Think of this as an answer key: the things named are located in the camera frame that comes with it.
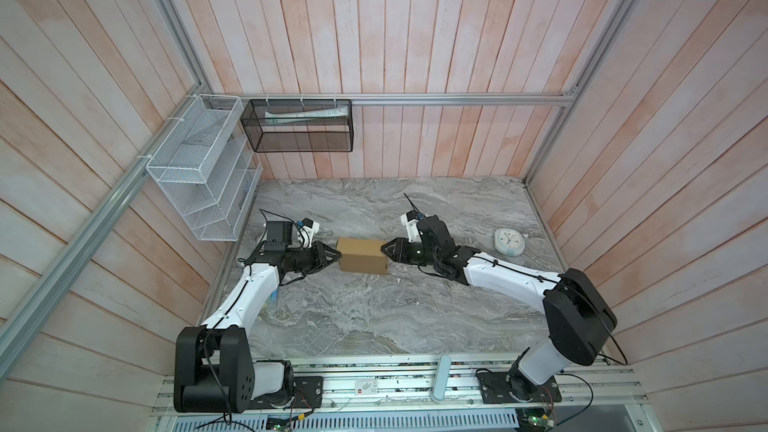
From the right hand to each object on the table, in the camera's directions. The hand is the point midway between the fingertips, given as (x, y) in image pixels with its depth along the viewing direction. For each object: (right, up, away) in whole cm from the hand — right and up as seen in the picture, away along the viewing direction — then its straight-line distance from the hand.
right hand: (383, 249), depth 84 cm
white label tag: (-4, -33, -11) cm, 35 cm away
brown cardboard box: (-6, -2, -2) cm, 7 cm away
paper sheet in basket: (-34, +39, +5) cm, 52 cm away
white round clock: (+44, 0, +16) cm, 46 cm away
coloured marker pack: (-33, -15, +4) cm, 36 cm away
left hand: (-12, -3, -2) cm, 13 cm away
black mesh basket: (-30, +42, +20) cm, 55 cm away
